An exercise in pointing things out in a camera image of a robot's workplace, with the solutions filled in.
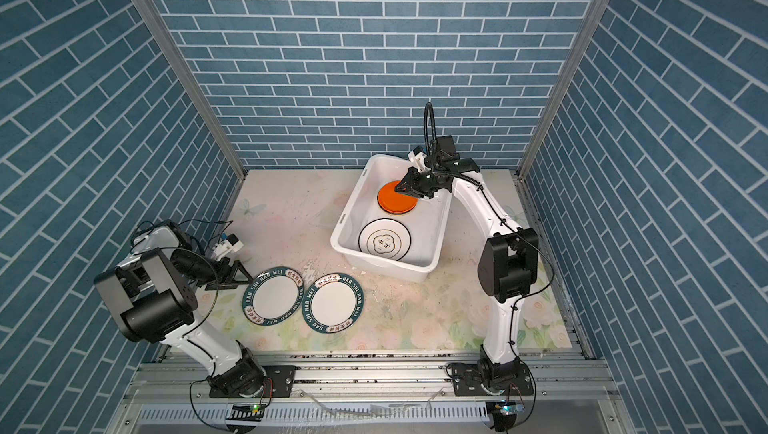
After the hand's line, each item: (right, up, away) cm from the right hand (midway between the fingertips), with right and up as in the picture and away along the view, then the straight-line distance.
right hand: (395, 185), depth 87 cm
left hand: (-44, -27, -3) cm, 52 cm away
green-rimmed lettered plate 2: (-19, -35, 0) cm, 39 cm away
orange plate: (-1, -5, +23) cm, 23 cm away
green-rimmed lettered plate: (-36, -33, +1) cm, 49 cm away
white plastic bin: (+12, -13, +19) cm, 26 cm away
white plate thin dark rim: (-3, -17, +14) cm, 23 cm away
